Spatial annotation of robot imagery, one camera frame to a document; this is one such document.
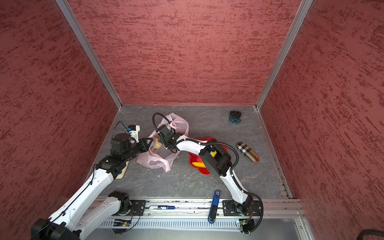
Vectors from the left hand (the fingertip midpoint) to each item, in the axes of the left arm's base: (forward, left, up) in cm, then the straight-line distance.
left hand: (153, 142), depth 79 cm
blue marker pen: (-28, -6, -17) cm, 33 cm away
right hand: (+10, -4, -12) cm, 17 cm away
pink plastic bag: (+5, -10, +7) cm, 13 cm away
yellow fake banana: (-7, -25, -13) cm, 29 cm away
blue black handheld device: (-32, -31, -12) cm, 47 cm away
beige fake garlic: (+4, +1, -10) cm, 11 cm away
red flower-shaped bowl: (-3, -22, -13) cm, 26 cm away
